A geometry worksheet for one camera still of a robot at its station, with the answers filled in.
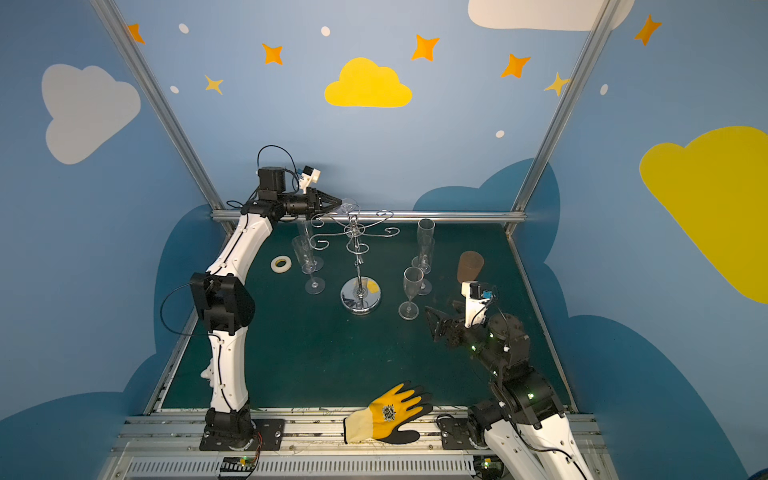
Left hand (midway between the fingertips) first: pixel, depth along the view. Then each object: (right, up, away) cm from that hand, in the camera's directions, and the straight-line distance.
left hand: (340, 201), depth 86 cm
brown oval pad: (+43, -19, +16) cm, 49 cm away
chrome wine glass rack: (+4, -30, +15) cm, 34 cm away
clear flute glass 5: (-12, -27, +18) cm, 34 cm away
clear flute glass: (+21, -23, -3) cm, 31 cm away
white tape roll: (-25, -21, +21) cm, 39 cm away
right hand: (+27, -27, -18) cm, 42 cm away
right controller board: (+39, -69, -13) cm, 80 cm away
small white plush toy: (-36, -49, -4) cm, 61 cm away
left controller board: (-24, -69, -13) cm, 74 cm away
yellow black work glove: (+13, -58, -11) cm, 60 cm away
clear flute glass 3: (+28, -13, +19) cm, 37 cm away
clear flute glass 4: (-13, -13, +10) cm, 21 cm away
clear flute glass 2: (+26, -7, +10) cm, 29 cm away
